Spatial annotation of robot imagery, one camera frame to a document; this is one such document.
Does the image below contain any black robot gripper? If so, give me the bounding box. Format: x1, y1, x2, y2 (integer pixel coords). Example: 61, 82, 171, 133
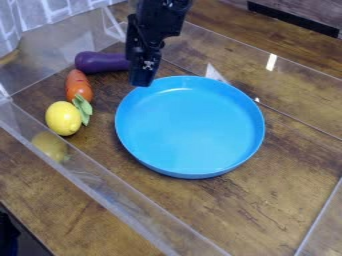
125, 0, 192, 87

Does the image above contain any blue round plastic tray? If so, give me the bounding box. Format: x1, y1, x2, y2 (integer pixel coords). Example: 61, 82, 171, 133
115, 76, 266, 179

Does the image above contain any orange toy carrot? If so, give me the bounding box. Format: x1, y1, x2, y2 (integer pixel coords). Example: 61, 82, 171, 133
65, 69, 93, 126

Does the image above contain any purple toy eggplant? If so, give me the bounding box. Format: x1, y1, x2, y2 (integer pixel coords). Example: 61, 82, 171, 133
75, 51, 129, 74

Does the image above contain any yellow toy lemon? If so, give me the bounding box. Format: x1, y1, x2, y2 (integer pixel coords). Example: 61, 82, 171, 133
45, 101, 81, 136

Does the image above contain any clear acrylic enclosure wall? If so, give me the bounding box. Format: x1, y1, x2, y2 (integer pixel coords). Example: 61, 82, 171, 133
0, 3, 342, 256

